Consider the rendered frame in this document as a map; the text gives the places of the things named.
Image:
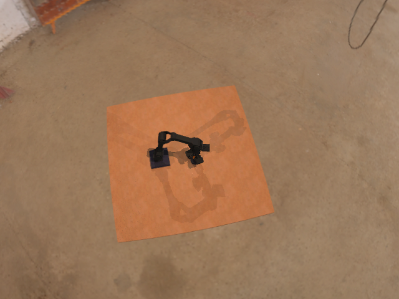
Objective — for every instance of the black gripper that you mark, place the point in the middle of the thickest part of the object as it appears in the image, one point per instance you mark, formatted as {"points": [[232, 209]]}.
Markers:
{"points": [[198, 159]]}

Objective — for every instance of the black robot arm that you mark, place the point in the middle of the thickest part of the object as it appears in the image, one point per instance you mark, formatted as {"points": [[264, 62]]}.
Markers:
{"points": [[195, 143]]}

